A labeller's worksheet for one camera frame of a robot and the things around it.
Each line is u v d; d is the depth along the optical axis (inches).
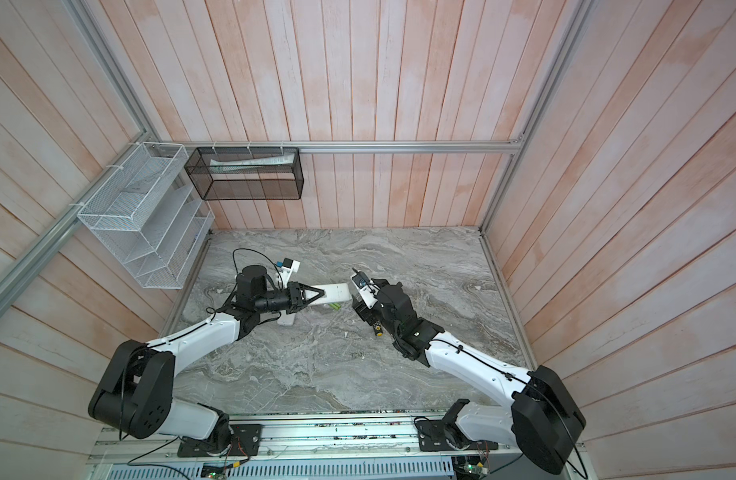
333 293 32.5
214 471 27.9
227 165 35.0
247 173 42.1
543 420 16.0
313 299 30.8
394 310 22.5
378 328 35.6
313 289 31.3
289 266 31.3
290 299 28.9
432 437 28.8
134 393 16.9
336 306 38.5
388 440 29.4
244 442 28.8
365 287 26.1
